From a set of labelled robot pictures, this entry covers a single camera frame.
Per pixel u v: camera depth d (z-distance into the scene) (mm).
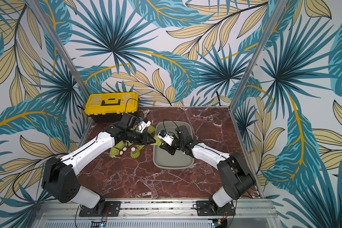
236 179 444
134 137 687
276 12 702
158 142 811
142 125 741
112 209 735
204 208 732
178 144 732
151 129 1002
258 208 765
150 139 750
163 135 732
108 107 994
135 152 900
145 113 1134
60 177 418
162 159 893
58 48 819
